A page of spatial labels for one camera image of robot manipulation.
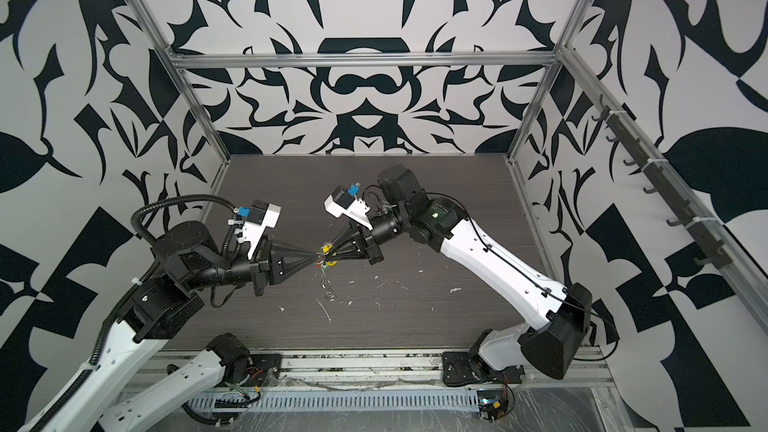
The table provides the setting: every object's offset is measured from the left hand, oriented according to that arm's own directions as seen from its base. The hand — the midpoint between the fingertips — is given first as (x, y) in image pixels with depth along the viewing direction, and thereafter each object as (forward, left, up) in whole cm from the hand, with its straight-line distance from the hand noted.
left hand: (316, 255), depth 53 cm
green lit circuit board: (-20, -37, -39) cm, 57 cm away
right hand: (+2, -2, -3) cm, 4 cm away
